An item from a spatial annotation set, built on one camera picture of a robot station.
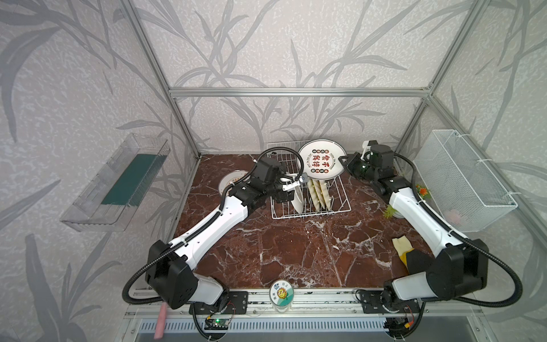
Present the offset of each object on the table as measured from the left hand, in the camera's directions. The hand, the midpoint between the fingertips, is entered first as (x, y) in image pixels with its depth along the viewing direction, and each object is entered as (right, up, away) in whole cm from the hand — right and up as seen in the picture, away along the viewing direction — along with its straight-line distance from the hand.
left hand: (287, 174), depth 78 cm
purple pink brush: (-41, -50, -10) cm, 65 cm away
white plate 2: (+5, -11, +11) cm, 16 cm away
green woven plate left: (+11, -8, +9) cm, 16 cm away
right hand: (+19, +7, +2) cm, 20 cm away
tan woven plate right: (+17, -9, +15) cm, 24 cm away
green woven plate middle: (+13, -8, +9) cm, 17 cm away
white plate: (+14, +6, +4) cm, 15 cm away
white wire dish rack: (+2, +3, 0) cm, 3 cm away
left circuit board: (-24, -51, -7) cm, 57 cm away
